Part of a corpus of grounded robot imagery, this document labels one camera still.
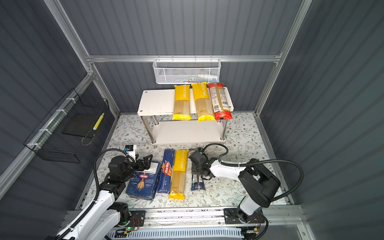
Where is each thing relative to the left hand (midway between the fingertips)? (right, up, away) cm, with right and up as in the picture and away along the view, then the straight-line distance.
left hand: (144, 155), depth 83 cm
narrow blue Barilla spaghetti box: (+12, -10, +3) cm, 16 cm away
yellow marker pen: (-23, +19, -4) cm, 30 cm away
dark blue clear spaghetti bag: (+28, -15, 0) cm, 32 cm away
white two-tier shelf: (+8, +25, -7) cm, 28 cm away
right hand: (+29, -10, +7) cm, 32 cm away
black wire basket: (-36, +11, -15) cm, 40 cm away
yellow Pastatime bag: (+20, -8, +6) cm, 22 cm away
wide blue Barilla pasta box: (0, -15, -4) cm, 16 cm away
